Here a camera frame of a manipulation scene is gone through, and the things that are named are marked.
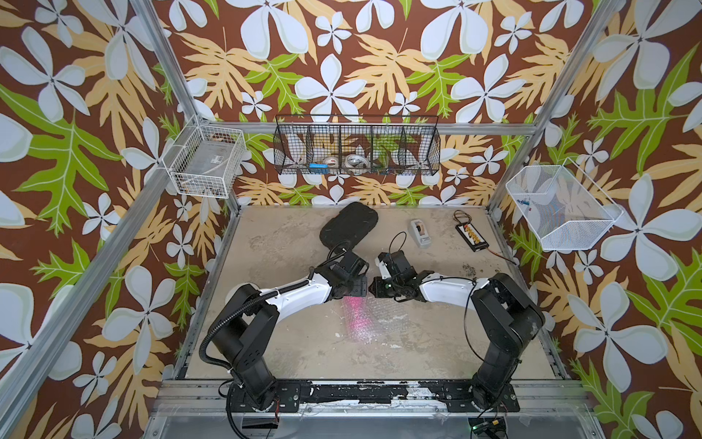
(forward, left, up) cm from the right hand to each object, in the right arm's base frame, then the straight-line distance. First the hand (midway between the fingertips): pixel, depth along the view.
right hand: (367, 287), depth 93 cm
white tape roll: (+3, +49, -6) cm, 50 cm away
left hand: (0, +4, +4) cm, 5 cm away
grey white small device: (+23, -22, +1) cm, 32 cm away
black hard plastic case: (+27, +5, +4) cm, 28 cm away
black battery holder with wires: (+24, -43, -1) cm, 49 cm away
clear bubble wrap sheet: (-11, -1, -2) cm, 11 cm away
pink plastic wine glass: (-15, +4, +5) cm, 16 cm away
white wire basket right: (+13, -60, +25) cm, 66 cm away
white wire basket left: (+28, +53, +33) cm, 68 cm away
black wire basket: (+41, -7, +30) cm, 51 cm away
